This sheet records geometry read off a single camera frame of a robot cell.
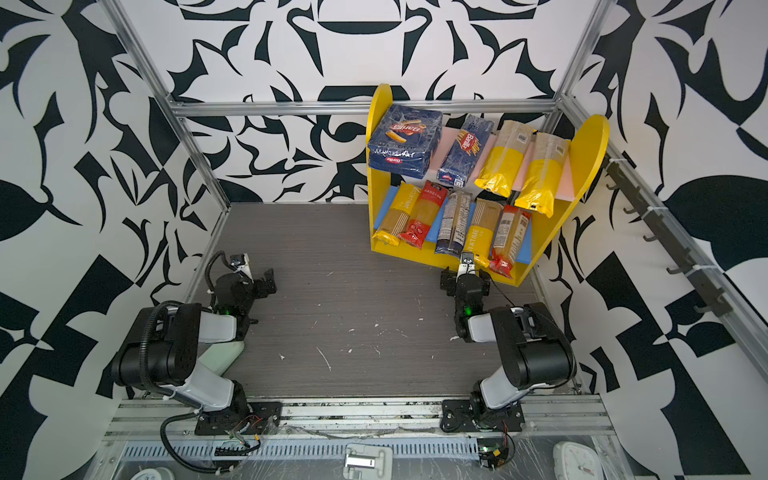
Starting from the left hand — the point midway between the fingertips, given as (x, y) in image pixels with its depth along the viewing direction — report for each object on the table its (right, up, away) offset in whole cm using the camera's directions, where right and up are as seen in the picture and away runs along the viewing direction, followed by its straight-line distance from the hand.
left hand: (254, 267), depth 93 cm
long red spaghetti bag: (+52, +17, 0) cm, 55 cm away
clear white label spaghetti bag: (+61, +13, -1) cm, 63 cm away
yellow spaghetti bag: (+44, +15, +1) cm, 46 cm away
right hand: (+66, 0, 0) cm, 66 cm away
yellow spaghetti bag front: (+71, +15, +2) cm, 73 cm away
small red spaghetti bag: (+78, +12, -3) cm, 79 cm away
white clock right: (+82, -40, -27) cm, 95 cm away
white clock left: (-8, -41, -29) cm, 50 cm away
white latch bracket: (+37, -41, -26) cm, 60 cm away
